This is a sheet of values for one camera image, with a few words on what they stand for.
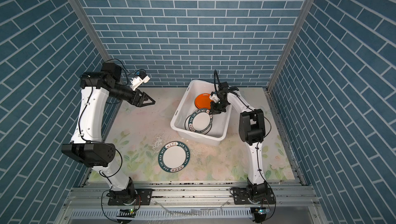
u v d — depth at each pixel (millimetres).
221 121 1021
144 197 733
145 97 630
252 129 597
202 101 1089
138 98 617
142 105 631
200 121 992
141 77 641
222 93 772
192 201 736
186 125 990
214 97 941
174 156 869
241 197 732
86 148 433
